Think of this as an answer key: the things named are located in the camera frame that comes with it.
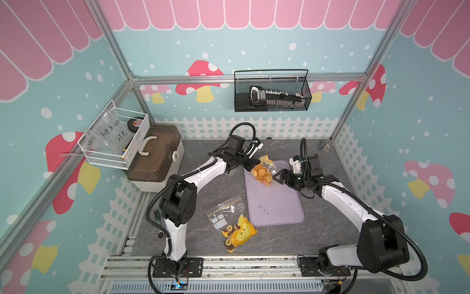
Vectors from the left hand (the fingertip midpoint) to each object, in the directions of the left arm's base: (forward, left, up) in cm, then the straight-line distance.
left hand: (258, 163), depth 89 cm
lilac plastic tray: (-15, -11, -15) cm, 24 cm away
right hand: (-8, -9, -2) cm, 12 cm away
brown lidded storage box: (0, +49, +3) cm, 49 cm away
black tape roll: (+7, +57, +17) cm, 60 cm away
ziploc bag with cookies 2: (-24, +13, -13) cm, 30 cm away
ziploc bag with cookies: (-1, -3, -7) cm, 8 cm away
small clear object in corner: (+25, -46, -15) cm, 54 cm away
